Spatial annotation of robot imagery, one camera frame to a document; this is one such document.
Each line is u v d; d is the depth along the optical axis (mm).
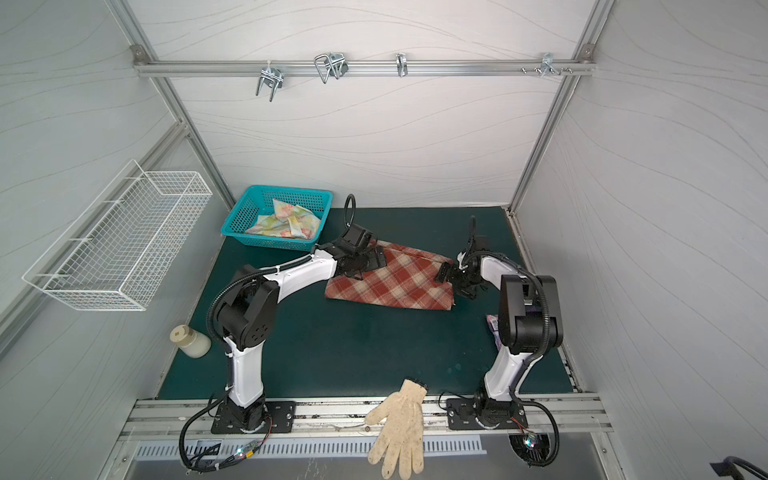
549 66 763
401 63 728
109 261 662
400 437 704
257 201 1152
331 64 764
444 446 703
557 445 689
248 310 513
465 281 847
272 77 796
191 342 785
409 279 984
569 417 744
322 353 881
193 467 673
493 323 883
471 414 736
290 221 1043
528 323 504
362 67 771
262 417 671
